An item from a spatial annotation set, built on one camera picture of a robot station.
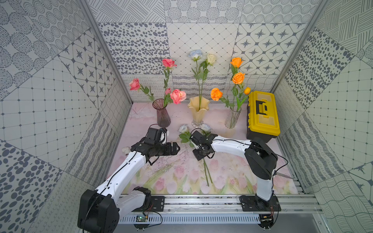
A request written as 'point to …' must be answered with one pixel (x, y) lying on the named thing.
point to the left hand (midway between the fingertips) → (172, 146)
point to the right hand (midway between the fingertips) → (200, 155)
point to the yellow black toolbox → (262, 120)
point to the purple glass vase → (163, 117)
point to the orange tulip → (246, 91)
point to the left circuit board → (141, 218)
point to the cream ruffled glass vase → (198, 115)
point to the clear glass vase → (232, 117)
